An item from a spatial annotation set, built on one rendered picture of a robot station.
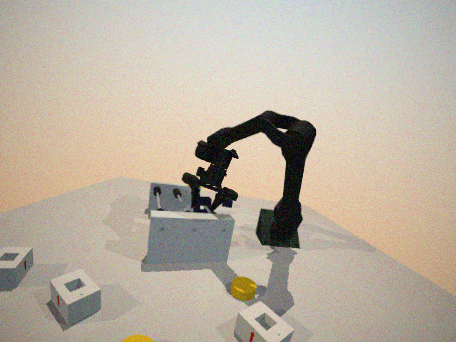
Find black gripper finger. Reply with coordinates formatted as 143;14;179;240
210;193;228;212
188;185;200;209

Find yellow short cylinder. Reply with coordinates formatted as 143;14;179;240
121;334;154;342
231;276;256;301

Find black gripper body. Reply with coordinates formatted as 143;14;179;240
181;164;238;201

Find white square block with rectangular hole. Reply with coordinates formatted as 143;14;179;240
50;269;101;326
0;247;34;288

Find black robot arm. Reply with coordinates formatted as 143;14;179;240
195;110;316;243

